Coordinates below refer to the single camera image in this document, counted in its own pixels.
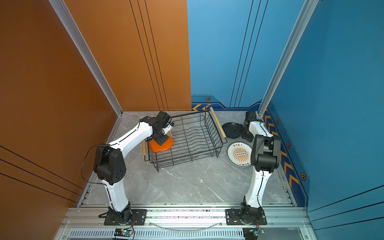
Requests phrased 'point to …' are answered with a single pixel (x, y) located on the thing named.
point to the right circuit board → (252, 233)
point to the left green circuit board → (123, 232)
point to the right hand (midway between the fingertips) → (239, 133)
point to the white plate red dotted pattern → (239, 154)
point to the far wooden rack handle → (144, 147)
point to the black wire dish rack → (196, 136)
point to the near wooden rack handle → (217, 122)
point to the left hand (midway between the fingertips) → (160, 136)
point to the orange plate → (156, 147)
